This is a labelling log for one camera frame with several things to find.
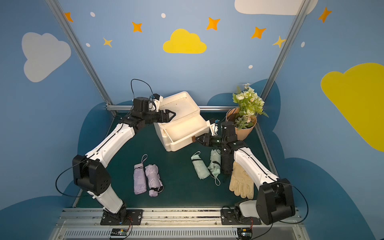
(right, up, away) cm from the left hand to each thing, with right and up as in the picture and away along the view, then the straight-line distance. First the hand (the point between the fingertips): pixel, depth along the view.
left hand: (170, 111), depth 82 cm
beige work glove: (+41, -42, +4) cm, 59 cm away
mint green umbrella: (+18, -34, +8) cm, 39 cm away
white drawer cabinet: (+5, -11, +9) cm, 15 cm away
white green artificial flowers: (+46, +3, +2) cm, 46 cm away
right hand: (+17, -15, -2) cm, 22 cm away
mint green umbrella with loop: (+26, -33, +5) cm, 43 cm away
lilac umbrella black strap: (-8, -41, -1) cm, 42 cm away
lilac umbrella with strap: (-18, -40, +1) cm, 44 cm away
